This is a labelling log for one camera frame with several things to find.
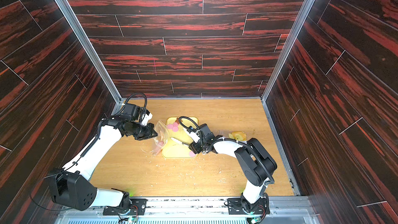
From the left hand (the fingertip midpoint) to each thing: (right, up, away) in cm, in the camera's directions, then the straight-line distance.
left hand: (158, 134), depth 80 cm
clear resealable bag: (+48, -4, +18) cm, 52 cm away
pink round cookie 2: (+2, +2, +25) cm, 25 cm away
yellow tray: (+6, -11, +11) cm, 17 cm away
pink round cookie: (+5, 0, +22) cm, 23 cm away
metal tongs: (+10, -7, +12) cm, 17 cm away
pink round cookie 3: (+17, -12, +6) cm, 22 cm away
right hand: (+20, -7, +14) cm, 25 cm away
